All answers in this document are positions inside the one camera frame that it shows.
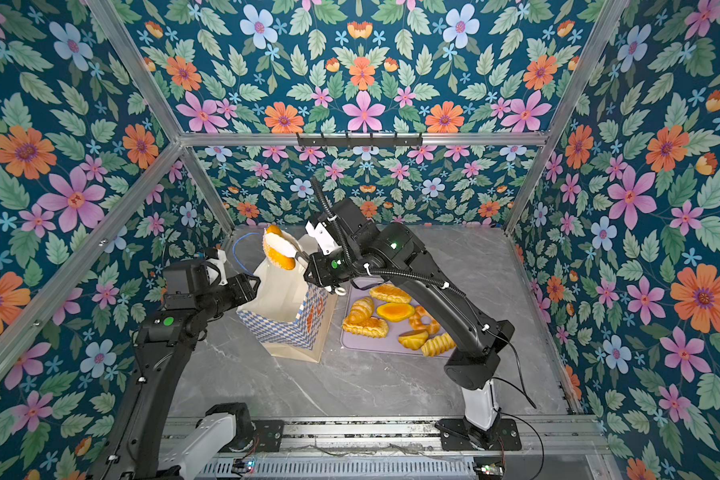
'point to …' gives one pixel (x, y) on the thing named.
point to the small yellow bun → (414, 339)
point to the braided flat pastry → (373, 327)
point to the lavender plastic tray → (390, 343)
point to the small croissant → (361, 310)
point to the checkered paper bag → (289, 316)
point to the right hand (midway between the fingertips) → (309, 271)
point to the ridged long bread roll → (438, 345)
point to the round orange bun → (279, 250)
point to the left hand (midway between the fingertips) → (254, 274)
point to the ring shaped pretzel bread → (416, 322)
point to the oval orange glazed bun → (396, 311)
